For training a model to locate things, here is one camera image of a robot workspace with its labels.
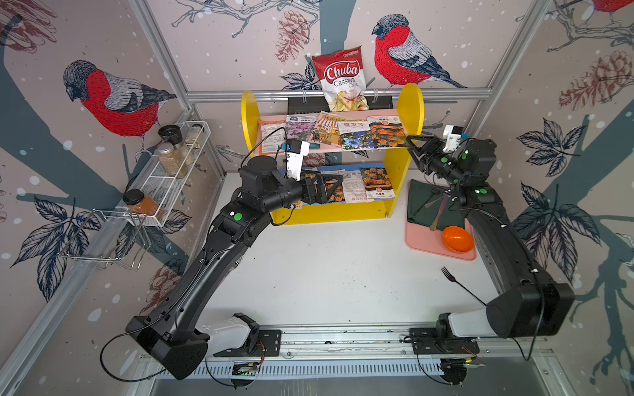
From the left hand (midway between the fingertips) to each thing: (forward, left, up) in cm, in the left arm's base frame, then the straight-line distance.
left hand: (335, 172), depth 59 cm
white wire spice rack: (+8, +54, -14) cm, 57 cm away
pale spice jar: (+28, +49, -10) cm, 57 cm away
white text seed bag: (+21, -9, -30) cm, 37 cm away
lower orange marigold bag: (+24, -19, -31) cm, 43 cm away
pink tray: (+6, -40, -46) cm, 62 cm away
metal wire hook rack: (-13, +55, -9) cm, 57 cm away
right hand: (+15, -20, -2) cm, 25 cm away
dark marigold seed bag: (+22, +1, -31) cm, 38 cm away
